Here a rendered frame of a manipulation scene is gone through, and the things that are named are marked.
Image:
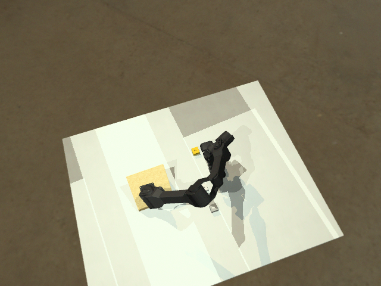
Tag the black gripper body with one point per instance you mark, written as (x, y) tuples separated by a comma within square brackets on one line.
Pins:
[(203, 147)]

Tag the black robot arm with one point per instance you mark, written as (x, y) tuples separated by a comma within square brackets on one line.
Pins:
[(196, 195)]

